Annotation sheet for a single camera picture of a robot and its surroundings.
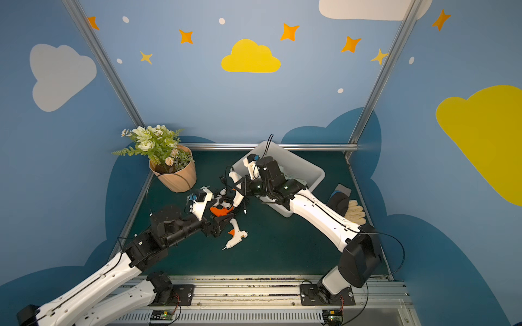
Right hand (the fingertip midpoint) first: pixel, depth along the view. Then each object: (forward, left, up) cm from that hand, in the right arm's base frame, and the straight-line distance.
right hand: (238, 183), depth 76 cm
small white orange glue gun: (-10, +2, -25) cm, 27 cm away
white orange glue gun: (-5, -1, 0) cm, 5 cm away
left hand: (-10, +3, +1) cm, 11 cm away
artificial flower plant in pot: (+16, +35, -8) cm, 39 cm away
